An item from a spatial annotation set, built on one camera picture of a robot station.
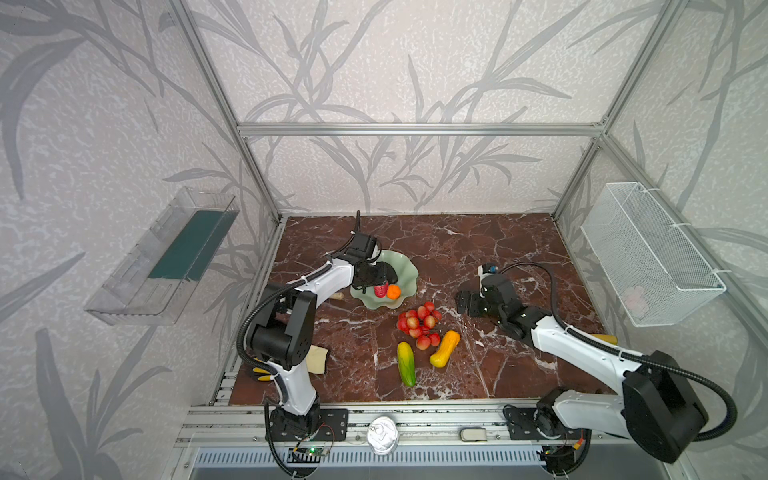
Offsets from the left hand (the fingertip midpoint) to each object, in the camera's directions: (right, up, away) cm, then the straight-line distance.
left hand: (387, 267), depth 95 cm
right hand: (+25, -5, -7) cm, 26 cm away
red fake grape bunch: (+10, -15, -11) cm, 21 cm away
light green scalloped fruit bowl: (+7, -2, +4) cm, 8 cm away
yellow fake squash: (+16, -24, -13) cm, 32 cm away
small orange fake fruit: (+2, -8, -1) cm, 8 cm away
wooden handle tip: (-16, -9, -1) cm, 18 cm away
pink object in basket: (+63, -7, -22) cm, 67 cm away
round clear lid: (0, -36, -27) cm, 45 cm away
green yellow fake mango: (+6, -25, -15) cm, 30 cm away
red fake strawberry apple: (-2, -7, -4) cm, 8 cm away
